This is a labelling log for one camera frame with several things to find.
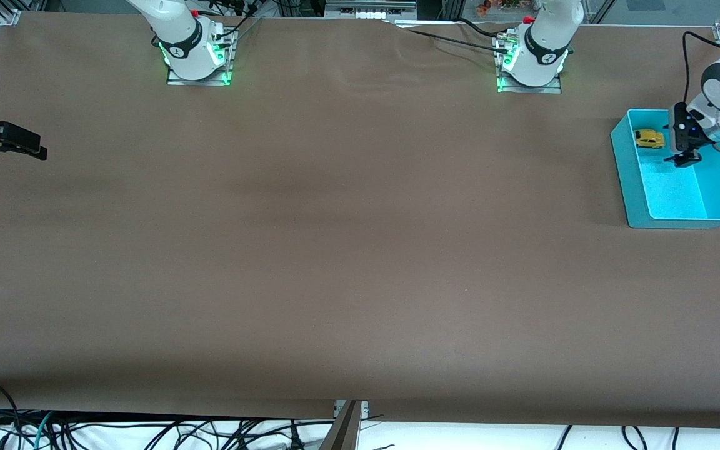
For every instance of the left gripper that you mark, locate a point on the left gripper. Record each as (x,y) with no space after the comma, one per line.
(683,139)

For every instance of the yellow beetle toy car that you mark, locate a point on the yellow beetle toy car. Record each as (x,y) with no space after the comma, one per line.
(649,139)

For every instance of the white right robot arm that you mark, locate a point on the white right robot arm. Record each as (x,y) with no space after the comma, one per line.
(179,37)

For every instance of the teal plastic bin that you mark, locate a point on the teal plastic bin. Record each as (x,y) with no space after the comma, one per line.
(679,194)

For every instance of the brown table cover sheet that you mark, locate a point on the brown table cover sheet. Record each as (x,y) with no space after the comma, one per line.
(360,281)

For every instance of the grey device box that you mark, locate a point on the grey device box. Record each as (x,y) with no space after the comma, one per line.
(369,11)

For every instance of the metal table leg profile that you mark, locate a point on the metal table leg profile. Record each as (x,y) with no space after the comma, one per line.
(344,431)

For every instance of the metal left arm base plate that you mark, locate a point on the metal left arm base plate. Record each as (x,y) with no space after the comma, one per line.
(547,89)

